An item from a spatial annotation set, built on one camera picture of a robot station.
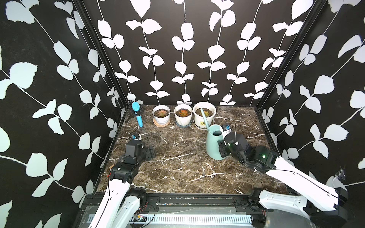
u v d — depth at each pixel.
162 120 1.04
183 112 1.04
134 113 0.96
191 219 0.70
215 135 0.71
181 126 1.07
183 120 1.02
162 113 1.04
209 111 1.06
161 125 1.07
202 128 1.04
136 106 0.90
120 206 0.47
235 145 0.48
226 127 0.59
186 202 0.76
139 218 0.70
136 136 0.66
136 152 0.56
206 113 1.03
